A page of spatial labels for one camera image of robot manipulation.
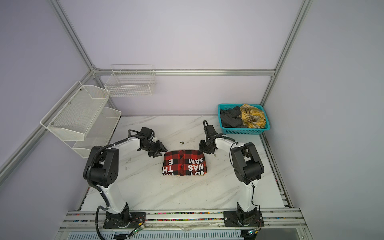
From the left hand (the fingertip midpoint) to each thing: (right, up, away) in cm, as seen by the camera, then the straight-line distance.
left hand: (164, 152), depth 94 cm
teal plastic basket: (+54, +14, +10) cm, 57 cm away
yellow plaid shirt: (+60, +23, +10) cm, 65 cm away
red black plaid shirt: (+13, -5, -7) cm, 16 cm away
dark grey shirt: (+46, +23, +13) cm, 53 cm away
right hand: (+23, +2, +3) cm, 23 cm away
